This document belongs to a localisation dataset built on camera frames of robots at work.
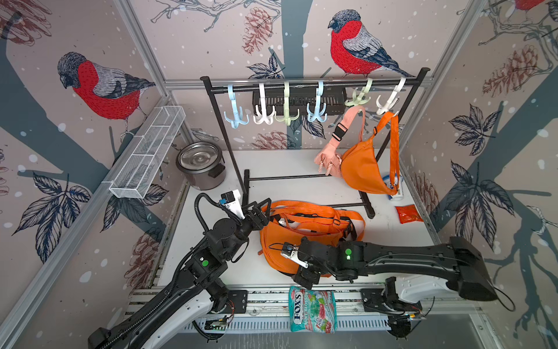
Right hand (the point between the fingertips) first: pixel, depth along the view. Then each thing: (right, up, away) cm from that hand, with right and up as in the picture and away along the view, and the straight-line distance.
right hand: (297, 261), depth 73 cm
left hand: (-10, +22, -4) cm, 25 cm away
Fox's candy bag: (+5, -15, -3) cm, 16 cm away
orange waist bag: (+28, +35, +14) cm, 47 cm away
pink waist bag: (+14, +35, +14) cm, 41 cm away
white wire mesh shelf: (-55, +29, -2) cm, 62 cm away
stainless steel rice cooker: (-41, +34, +23) cm, 58 cm away
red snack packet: (+50, +12, +20) cm, 55 cm away
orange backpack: (-1, +9, +20) cm, 22 cm away
